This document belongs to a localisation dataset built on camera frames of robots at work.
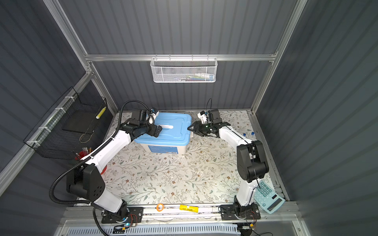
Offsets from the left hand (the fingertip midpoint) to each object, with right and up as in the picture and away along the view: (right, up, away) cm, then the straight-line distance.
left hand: (154, 124), depth 87 cm
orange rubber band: (+6, -44, -10) cm, 45 cm away
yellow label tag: (+22, -43, -13) cm, 50 cm away
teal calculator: (+62, -39, -10) cm, 74 cm away
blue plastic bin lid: (+13, -3, 0) cm, 13 cm away
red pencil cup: (-37, -15, -7) cm, 41 cm away
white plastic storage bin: (+5, -15, +3) cm, 16 cm away
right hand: (+22, -4, +1) cm, 23 cm away
